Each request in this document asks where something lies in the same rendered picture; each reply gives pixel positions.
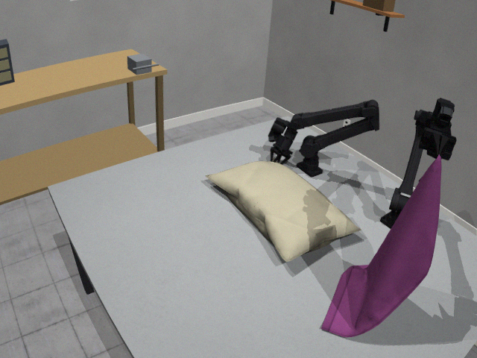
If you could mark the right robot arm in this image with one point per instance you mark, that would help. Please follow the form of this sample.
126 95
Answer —
310 145

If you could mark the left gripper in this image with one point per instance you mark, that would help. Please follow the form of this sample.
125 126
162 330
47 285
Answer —
430 140

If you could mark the magenta pillowcase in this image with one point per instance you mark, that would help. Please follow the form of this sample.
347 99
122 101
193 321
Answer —
366 295

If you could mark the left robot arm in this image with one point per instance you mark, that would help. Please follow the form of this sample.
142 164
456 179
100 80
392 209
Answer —
442 116

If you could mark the cream pillow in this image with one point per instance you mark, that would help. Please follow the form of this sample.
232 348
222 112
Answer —
291 213

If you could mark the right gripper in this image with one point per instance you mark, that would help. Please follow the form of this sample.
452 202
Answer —
284 151

